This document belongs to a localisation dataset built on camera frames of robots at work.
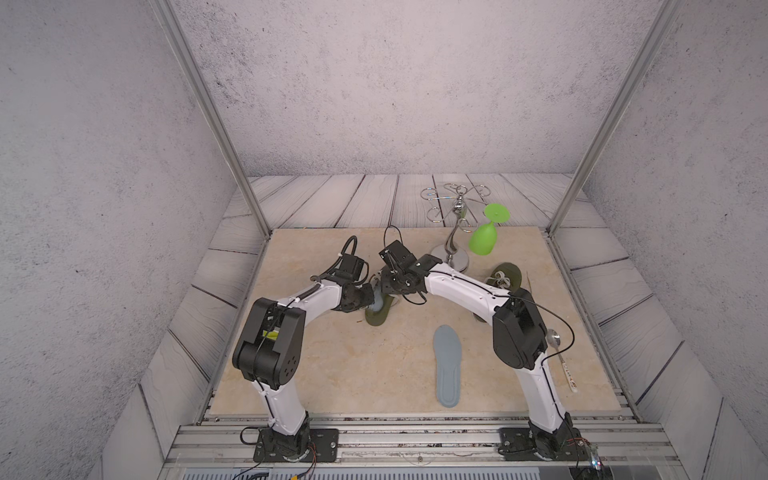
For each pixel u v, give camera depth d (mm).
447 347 918
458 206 895
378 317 933
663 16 709
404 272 711
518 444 726
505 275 986
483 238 961
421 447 746
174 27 717
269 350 480
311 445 726
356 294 829
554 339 906
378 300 981
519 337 535
